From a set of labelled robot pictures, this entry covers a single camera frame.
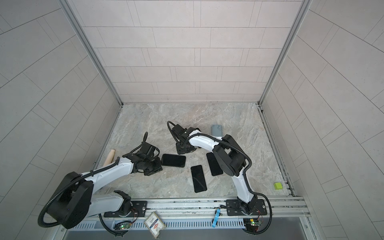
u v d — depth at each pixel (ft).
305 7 2.33
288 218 2.37
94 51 2.87
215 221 2.19
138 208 2.34
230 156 1.69
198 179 2.65
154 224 2.15
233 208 2.32
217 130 3.32
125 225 2.11
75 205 1.29
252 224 2.23
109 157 2.80
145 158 2.20
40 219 1.17
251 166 1.58
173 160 2.89
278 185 2.53
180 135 2.33
